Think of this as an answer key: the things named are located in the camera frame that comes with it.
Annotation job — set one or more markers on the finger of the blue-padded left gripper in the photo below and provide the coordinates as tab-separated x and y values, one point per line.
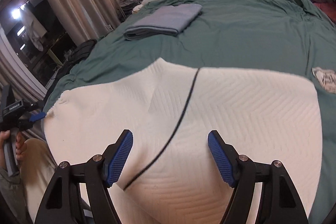
36	117

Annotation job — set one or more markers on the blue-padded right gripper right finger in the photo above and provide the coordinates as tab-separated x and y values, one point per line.
225	156

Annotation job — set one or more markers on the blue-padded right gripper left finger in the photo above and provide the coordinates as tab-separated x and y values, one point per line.
115	157

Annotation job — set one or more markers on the cream knit pants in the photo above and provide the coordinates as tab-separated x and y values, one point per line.
170	175

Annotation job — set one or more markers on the person's left forearm sleeve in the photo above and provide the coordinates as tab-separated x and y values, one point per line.
13	193

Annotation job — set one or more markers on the person's left hand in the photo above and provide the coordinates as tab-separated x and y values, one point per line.
20	145

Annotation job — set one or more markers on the person's beige-trousered legs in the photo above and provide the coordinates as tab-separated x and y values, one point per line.
37	169

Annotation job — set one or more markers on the black jacket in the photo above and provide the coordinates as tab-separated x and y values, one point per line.
79	54

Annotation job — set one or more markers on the green duvet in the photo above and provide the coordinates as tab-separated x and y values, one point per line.
286	36

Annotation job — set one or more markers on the folded grey-blue towel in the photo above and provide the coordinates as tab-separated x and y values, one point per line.
167	20

